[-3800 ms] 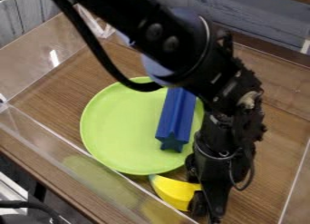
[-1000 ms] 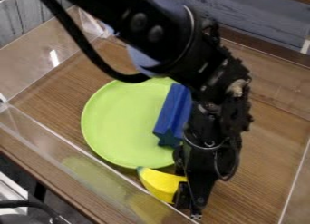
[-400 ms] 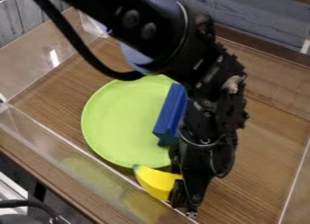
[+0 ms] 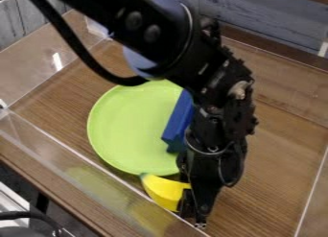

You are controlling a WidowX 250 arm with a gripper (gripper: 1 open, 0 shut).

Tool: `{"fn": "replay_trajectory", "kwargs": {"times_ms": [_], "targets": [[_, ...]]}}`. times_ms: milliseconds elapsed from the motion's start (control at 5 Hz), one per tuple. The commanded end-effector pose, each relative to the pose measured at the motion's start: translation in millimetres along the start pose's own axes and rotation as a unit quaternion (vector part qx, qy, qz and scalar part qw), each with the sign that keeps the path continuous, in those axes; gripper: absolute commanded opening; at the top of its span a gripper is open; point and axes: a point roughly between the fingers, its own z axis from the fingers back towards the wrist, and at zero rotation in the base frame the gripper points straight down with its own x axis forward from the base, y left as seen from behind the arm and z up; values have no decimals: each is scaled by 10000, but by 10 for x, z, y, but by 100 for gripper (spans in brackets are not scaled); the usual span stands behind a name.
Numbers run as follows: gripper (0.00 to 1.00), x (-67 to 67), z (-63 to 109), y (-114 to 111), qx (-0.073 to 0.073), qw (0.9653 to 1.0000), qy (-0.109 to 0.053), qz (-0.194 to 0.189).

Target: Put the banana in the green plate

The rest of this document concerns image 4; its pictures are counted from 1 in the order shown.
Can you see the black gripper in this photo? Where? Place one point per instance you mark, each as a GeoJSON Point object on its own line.
{"type": "Point", "coordinates": [208, 169]}

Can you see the yellow toy banana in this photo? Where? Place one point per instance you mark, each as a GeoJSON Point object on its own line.
{"type": "Point", "coordinates": [163, 190]}

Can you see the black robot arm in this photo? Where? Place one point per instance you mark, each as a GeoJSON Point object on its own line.
{"type": "Point", "coordinates": [176, 46]}

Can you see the green round plate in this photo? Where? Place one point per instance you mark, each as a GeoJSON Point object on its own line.
{"type": "Point", "coordinates": [126, 123]}

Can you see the clear acrylic enclosure wall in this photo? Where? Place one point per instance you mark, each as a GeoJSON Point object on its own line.
{"type": "Point", "coordinates": [279, 201]}

